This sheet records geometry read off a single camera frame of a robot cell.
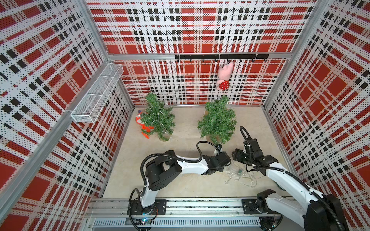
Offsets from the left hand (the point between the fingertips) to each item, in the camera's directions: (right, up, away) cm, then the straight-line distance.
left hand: (220, 161), depth 89 cm
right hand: (+10, +5, -3) cm, 12 cm away
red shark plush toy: (-52, +20, +14) cm, 57 cm away
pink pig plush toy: (+3, +56, +5) cm, 56 cm away
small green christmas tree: (-2, +24, -6) cm, 25 cm away
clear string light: (+10, -5, -4) cm, 12 cm away
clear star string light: (-34, +27, 0) cm, 44 cm away
